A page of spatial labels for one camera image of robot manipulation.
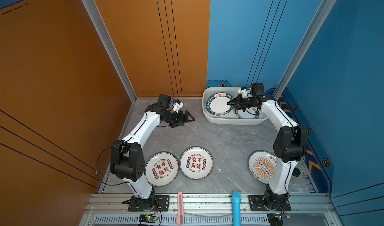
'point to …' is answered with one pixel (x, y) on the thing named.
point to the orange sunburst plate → (262, 165)
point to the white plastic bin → (230, 118)
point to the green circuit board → (148, 218)
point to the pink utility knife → (180, 213)
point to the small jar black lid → (296, 172)
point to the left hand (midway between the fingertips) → (188, 120)
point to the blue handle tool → (236, 201)
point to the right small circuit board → (281, 216)
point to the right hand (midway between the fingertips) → (227, 103)
